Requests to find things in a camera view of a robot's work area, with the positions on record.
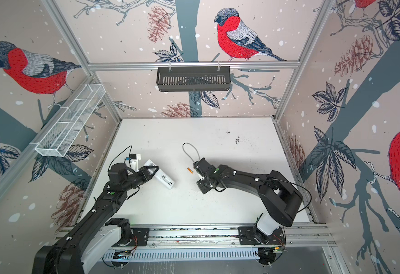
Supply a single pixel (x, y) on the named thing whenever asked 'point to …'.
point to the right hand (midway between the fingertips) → (202, 186)
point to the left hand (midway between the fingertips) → (156, 168)
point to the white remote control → (160, 175)
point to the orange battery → (190, 170)
